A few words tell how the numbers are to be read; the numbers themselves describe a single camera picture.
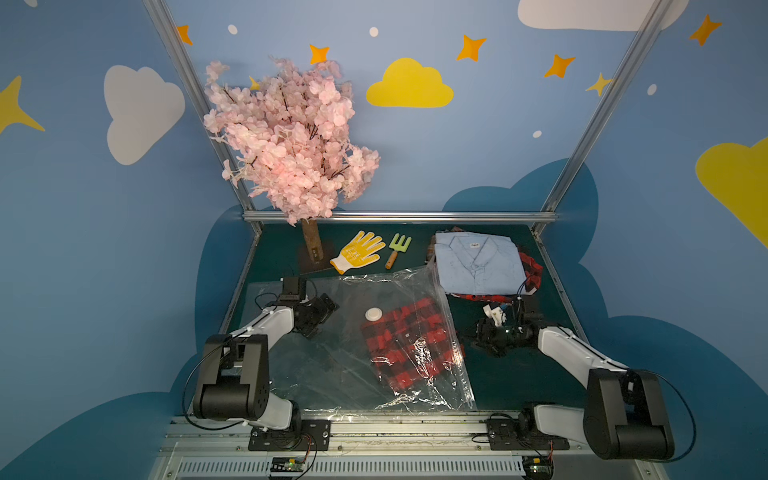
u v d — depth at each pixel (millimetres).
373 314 933
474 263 977
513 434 742
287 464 718
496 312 840
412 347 819
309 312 816
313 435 748
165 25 703
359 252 1141
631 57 767
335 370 861
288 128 607
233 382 443
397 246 1168
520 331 674
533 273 988
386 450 733
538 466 723
